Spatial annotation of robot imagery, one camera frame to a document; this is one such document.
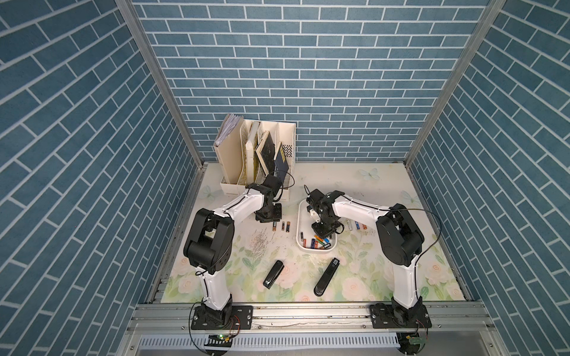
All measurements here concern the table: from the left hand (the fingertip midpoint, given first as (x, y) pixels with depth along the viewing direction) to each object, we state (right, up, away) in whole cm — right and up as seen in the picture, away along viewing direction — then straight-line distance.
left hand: (280, 219), depth 93 cm
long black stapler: (+17, -18, -14) cm, 29 cm away
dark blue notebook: (-1, +25, +16) cm, 29 cm away
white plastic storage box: (+11, -9, -1) cm, 15 cm away
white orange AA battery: (+30, -4, +3) cm, 31 cm away
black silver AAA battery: (+1, -3, +3) cm, 5 cm away
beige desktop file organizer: (-14, +29, 0) cm, 33 cm away
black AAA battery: (-3, -4, +3) cm, 6 cm away
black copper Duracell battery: (+3, -4, +3) cm, 6 cm away
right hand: (+18, -7, 0) cm, 19 cm away
